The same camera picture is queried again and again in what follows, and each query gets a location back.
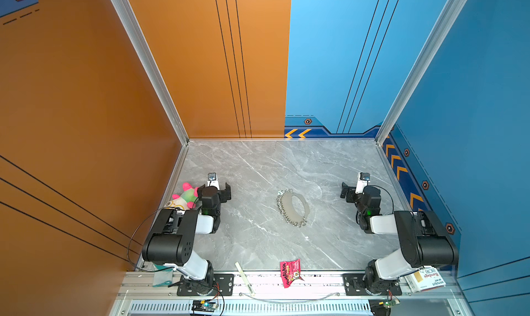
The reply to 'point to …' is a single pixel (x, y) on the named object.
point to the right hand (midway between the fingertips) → (354, 183)
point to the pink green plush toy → (186, 200)
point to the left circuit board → (204, 305)
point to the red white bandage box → (425, 279)
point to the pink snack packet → (290, 270)
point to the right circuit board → (388, 303)
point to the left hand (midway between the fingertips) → (216, 181)
